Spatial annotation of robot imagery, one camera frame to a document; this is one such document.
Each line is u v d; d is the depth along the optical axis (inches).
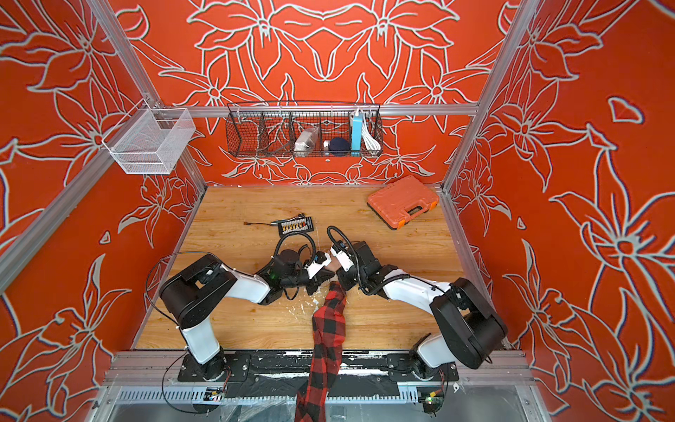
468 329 16.1
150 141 36.3
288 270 28.7
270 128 39.1
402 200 42.7
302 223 40.8
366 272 26.7
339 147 37.6
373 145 35.8
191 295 19.2
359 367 29.2
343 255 30.6
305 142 35.9
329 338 29.4
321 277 31.2
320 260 29.9
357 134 34.5
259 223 42.0
